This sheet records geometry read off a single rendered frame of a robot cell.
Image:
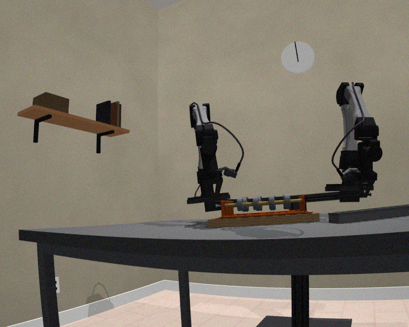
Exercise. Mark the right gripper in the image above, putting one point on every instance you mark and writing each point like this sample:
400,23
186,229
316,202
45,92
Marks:
213,176

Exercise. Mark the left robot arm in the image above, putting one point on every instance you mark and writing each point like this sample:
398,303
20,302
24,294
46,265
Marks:
352,105

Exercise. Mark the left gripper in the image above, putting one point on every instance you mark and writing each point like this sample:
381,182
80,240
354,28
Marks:
367,175

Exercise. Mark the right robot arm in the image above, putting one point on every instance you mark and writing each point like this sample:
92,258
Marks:
206,139

